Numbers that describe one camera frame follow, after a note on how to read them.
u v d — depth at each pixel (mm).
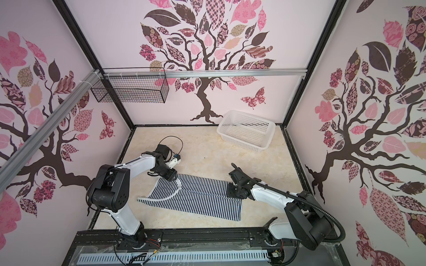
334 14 705
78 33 744
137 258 723
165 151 794
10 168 499
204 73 926
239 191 658
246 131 1175
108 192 481
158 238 730
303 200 443
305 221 421
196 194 876
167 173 834
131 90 1215
